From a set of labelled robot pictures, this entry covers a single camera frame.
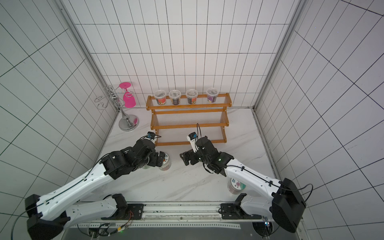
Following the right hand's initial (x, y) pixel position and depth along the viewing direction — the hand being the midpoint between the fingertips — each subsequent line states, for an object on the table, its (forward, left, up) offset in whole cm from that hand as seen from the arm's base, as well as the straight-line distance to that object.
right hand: (182, 153), depth 78 cm
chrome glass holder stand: (+29, +45, -12) cm, 55 cm away
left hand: (-4, +14, +3) cm, 15 cm away
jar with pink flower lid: (-13, -28, -7) cm, 32 cm away
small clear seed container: (+25, +6, +19) cm, 32 cm away
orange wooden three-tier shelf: (+29, +6, -7) cm, 30 cm away
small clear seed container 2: (+24, +13, +19) cm, 33 cm away
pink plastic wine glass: (+37, +42, +5) cm, 56 cm away
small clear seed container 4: (+28, -15, +18) cm, 37 cm away
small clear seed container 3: (+26, -3, +19) cm, 32 cm away
